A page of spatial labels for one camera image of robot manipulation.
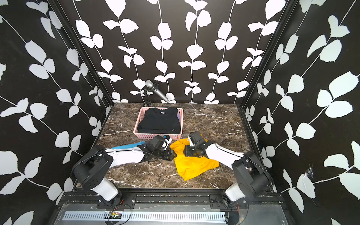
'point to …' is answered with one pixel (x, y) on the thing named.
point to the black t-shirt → (156, 121)
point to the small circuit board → (115, 215)
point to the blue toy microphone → (138, 144)
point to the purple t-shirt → (178, 116)
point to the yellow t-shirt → (189, 167)
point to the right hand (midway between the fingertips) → (184, 149)
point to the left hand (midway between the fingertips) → (174, 152)
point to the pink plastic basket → (176, 136)
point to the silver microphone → (150, 84)
